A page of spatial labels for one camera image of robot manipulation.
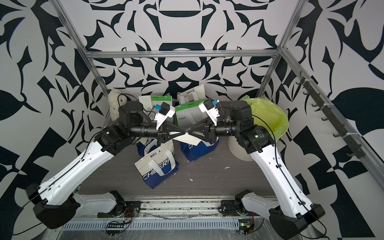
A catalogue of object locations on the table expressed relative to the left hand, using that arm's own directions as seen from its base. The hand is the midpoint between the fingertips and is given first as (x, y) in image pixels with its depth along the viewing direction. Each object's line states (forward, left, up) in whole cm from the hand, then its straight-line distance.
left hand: (183, 128), depth 57 cm
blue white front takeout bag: (-5, +12, -23) cm, 26 cm away
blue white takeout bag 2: (+5, +18, -23) cm, 30 cm away
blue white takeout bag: (+32, -5, -12) cm, 34 cm away
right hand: (-1, -3, 0) cm, 3 cm away
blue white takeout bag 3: (+3, -4, -26) cm, 27 cm away
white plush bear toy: (+38, +43, -21) cm, 61 cm away
